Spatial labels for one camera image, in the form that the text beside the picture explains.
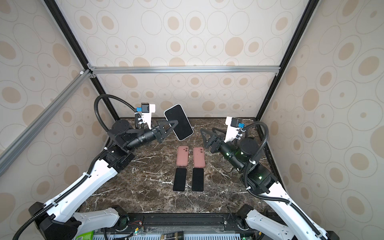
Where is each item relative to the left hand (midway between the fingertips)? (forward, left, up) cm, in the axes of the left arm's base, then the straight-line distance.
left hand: (178, 123), depth 55 cm
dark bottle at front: (-32, +2, -41) cm, 52 cm away
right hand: (0, -11, -4) cm, 12 cm away
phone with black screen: (-7, -7, -46) cm, 47 cm away
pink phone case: (+11, -8, -47) cm, 49 cm away
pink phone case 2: (+11, +3, -46) cm, 47 cm away
